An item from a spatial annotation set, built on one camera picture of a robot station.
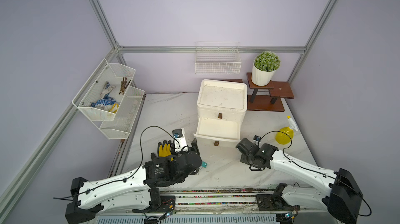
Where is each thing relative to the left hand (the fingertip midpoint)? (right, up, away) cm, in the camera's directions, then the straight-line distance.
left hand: (190, 142), depth 69 cm
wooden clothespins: (-37, +27, +13) cm, 47 cm away
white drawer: (+14, 0, +15) cm, 21 cm away
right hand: (+30, -13, +14) cm, 35 cm away
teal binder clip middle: (+6, -17, +18) cm, 25 cm away
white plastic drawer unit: (+16, +16, +14) cm, 26 cm away
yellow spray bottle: (+55, -4, +26) cm, 61 cm away
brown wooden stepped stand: (+51, +23, +42) cm, 70 cm away
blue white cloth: (-39, +18, +2) cm, 42 cm away
